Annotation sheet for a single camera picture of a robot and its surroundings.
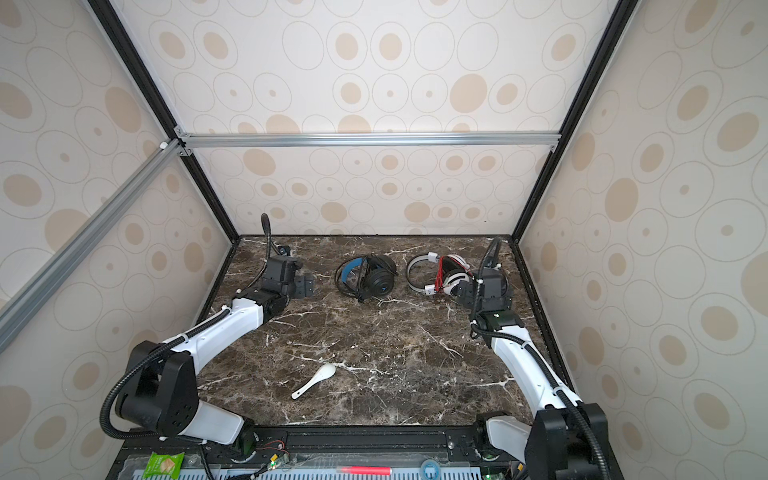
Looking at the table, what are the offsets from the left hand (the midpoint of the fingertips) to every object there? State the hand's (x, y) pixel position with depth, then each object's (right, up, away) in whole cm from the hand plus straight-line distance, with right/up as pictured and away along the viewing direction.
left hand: (301, 272), depth 89 cm
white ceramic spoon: (+8, -29, -4) cm, 30 cm away
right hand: (+54, -4, -4) cm, 54 cm away
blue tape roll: (+36, -46, -19) cm, 62 cm away
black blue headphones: (+18, -2, +20) cm, 27 cm away
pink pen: (+21, -47, -18) cm, 54 cm away
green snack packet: (-26, -45, -20) cm, 55 cm away
